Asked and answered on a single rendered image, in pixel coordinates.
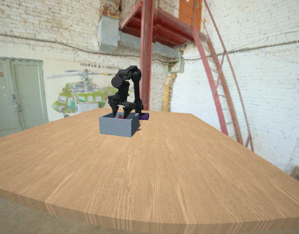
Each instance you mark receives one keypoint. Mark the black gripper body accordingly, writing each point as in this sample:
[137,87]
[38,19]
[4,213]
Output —
[124,102]

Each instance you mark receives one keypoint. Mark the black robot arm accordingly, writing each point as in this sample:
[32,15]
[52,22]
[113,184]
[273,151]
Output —
[119,82]

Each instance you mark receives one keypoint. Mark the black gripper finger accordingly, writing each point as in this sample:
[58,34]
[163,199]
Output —
[114,109]
[126,112]

